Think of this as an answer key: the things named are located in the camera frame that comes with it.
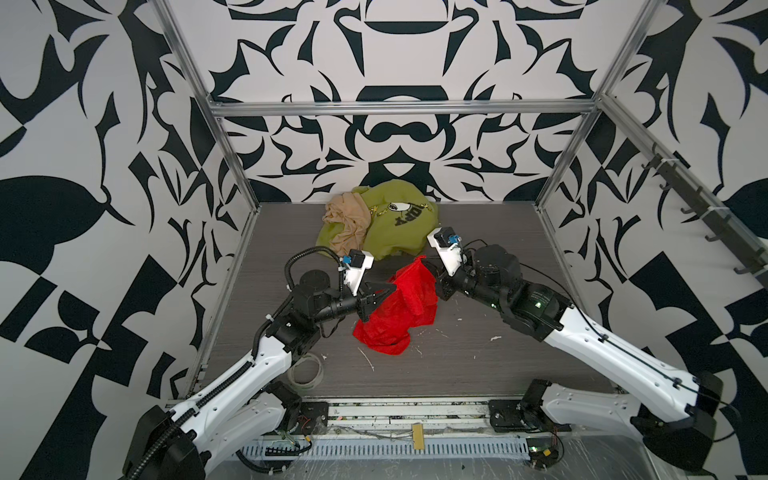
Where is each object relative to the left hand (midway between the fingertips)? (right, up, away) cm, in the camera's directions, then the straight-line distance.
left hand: (396, 282), depth 68 cm
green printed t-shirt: (+3, +17, +37) cm, 41 cm away
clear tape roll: (-24, -26, +13) cm, 38 cm away
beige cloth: (-14, +18, +40) cm, 46 cm away
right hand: (+7, +6, -1) cm, 9 cm away
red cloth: (+4, -5, +1) cm, 7 cm away
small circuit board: (+34, -40, +3) cm, 53 cm away
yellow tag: (+5, -37, +3) cm, 37 cm away
